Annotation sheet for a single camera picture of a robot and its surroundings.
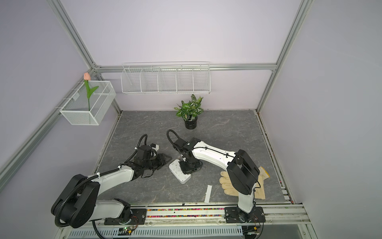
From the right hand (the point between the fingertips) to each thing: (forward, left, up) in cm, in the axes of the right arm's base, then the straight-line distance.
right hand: (187, 171), depth 82 cm
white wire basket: (+20, +55, +29) cm, 65 cm away
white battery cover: (-10, -11, -6) cm, 17 cm away
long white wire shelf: (+61, +1, +20) cm, 64 cm away
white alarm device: (+2, +7, -2) cm, 8 cm away
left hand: (+7, +10, 0) cm, 12 cm away
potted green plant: (+30, -1, +17) cm, 35 cm away
